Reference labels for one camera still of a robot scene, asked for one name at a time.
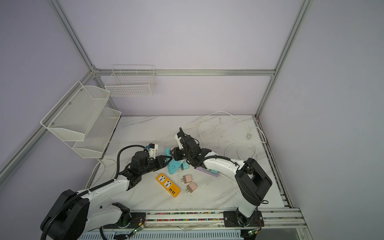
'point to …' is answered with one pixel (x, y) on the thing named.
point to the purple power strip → (201, 169)
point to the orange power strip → (168, 184)
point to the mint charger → (185, 165)
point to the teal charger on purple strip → (214, 171)
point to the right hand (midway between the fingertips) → (169, 152)
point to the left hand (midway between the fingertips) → (170, 159)
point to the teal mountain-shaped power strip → (173, 165)
